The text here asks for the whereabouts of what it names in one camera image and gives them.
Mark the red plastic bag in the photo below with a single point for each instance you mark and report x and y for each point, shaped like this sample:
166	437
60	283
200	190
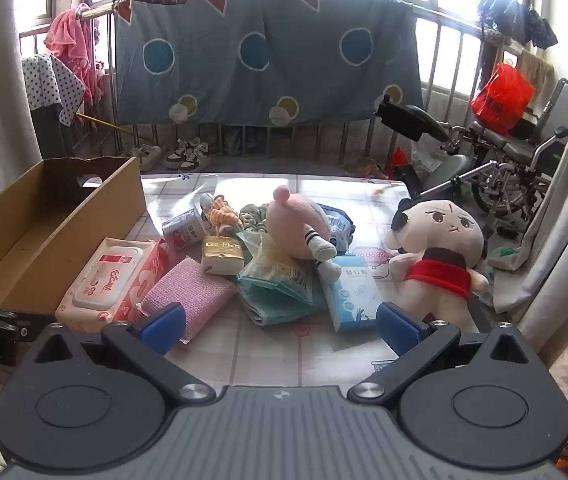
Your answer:
501	95

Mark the yellow stick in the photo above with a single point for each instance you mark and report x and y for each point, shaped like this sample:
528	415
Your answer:
104	124

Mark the pink hanging garment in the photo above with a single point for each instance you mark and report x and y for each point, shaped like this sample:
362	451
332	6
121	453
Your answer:
71	40

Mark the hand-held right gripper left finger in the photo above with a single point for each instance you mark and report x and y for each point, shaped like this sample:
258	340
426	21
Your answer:
164	321

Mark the green fuzzy cloth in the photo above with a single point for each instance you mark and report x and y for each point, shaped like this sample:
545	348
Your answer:
251	212

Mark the white yogurt cup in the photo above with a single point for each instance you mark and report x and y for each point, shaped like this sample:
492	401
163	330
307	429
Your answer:
184	227

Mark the blue bandage box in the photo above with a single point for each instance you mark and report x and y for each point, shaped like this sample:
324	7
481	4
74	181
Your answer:
354	295

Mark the metal railing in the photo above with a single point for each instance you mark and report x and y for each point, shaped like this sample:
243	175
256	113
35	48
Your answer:
346	140

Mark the plush doll with red shirt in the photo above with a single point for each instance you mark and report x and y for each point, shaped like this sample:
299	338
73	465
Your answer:
444	240

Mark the dark grey hanging cloth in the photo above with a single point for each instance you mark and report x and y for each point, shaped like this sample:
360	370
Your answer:
51	132

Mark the orange striped cloth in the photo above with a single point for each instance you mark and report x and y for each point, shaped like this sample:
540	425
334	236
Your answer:
221	215

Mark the teal checked towel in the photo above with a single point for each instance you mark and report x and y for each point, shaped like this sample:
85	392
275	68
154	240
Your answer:
269	307

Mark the white and brown sneaker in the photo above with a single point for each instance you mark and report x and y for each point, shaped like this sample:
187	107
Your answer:
176	156
199	156

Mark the dark blue hanging clothes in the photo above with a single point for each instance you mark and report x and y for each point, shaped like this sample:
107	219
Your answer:
519	20

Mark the yellow tissue pack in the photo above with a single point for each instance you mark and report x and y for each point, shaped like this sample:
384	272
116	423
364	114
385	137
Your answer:
221	255

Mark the clear plastic pack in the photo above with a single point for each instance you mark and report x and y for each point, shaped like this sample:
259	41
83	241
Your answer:
276	270

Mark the brown cardboard box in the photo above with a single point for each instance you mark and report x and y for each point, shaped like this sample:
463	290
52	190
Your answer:
114	200

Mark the black padded seat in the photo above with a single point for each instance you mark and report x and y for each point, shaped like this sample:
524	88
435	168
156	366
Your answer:
411	117

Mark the pink wet wipes pack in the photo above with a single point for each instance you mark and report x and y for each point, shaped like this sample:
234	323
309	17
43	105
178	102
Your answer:
109	280

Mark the grey chair seat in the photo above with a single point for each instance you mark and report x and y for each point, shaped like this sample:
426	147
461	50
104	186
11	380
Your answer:
446	170

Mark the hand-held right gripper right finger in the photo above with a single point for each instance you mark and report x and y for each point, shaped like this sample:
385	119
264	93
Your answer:
398	325

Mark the small red bag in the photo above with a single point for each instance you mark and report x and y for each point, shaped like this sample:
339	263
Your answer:
399	156

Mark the wheelchair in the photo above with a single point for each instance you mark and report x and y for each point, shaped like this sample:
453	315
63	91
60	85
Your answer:
524	160

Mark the blue patterned hanging blanket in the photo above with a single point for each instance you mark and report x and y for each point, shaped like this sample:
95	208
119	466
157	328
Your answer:
264	70

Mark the pink plush toy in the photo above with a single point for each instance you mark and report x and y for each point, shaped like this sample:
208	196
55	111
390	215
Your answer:
294	220

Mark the polka dot cloth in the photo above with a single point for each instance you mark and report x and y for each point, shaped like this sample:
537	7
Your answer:
44	80

